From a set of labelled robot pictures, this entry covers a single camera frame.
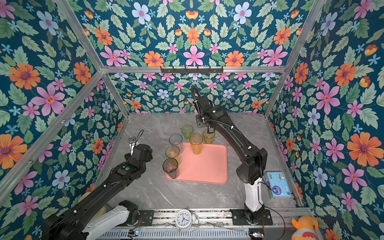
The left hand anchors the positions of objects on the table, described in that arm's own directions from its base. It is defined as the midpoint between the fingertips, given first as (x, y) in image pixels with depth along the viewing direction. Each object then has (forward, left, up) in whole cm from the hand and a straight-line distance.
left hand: (142, 147), depth 80 cm
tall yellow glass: (+8, -29, -9) cm, 32 cm away
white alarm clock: (-33, -21, -13) cm, 42 cm away
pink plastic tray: (-5, -37, -19) cm, 42 cm away
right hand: (+12, -34, +8) cm, 37 cm away
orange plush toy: (-40, -78, -12) cm, 89 cm away
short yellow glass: (+15, -38, -15) cm, 44 cm away
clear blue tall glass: (+9, -17, -8) cm, 21 cm away
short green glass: (+20, -23, -11) cm, 33 cm away
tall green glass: (+2, -15, -9) cm, 18 cm away
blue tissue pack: (-19, -73, -13) cm, 77 cm away
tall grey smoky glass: (-7, -14, -10) cm, 19 cm away
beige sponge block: (-19, +32, -14) cm, 40 cm away
